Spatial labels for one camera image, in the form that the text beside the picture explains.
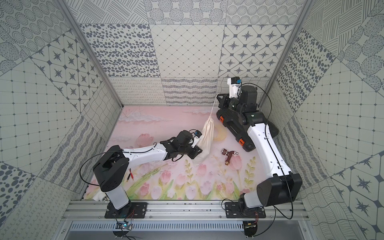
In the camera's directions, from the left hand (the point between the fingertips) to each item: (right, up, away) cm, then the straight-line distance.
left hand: (200, 146), depth 86 cm
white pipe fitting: (-52, -24, -10) cm, 58 cm away
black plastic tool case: (+26, +10, +14) cm, 31 cm away
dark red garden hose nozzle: (+18, -6, +6) cm, 20 cm away
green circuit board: (-37, -35, -16) cm, 53 cm away
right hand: (+9, +28, -13) cm, 32 cm away
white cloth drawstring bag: (+4, +4, -3) cm, 6 cm away
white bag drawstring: (+9, +18, +28) cm, 34 cm away
